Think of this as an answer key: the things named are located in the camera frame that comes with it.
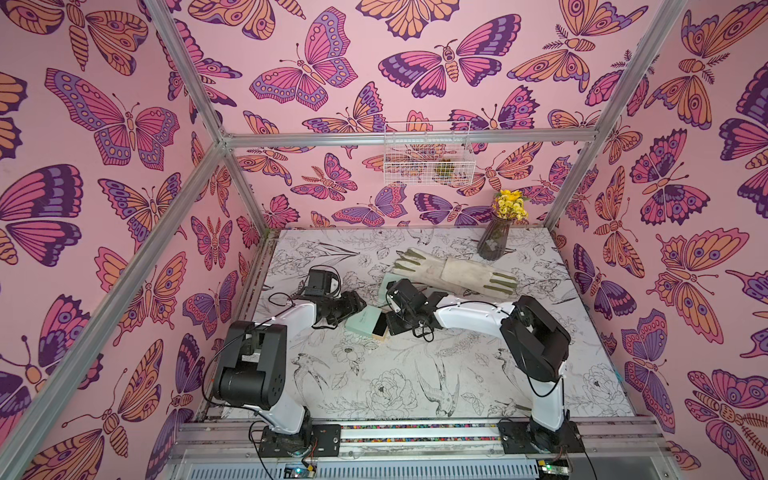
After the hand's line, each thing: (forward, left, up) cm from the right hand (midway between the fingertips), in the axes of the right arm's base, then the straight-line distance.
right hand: (390, 320), depth 92 cm
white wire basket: (+43, -12, +31) cm, 54 cm away
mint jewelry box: (0, +6, 0) cm, 6 cm away
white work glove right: (+18, -30, -2) cm, 35 cm away
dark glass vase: (+29, -36, +6) cm, 47 cm away
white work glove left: (+23, -10, -2) cm, 25 cm away
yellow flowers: (+29, -37, +22) cm, 52 cm away
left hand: (+4, +9, +2) cm, 10 cm away
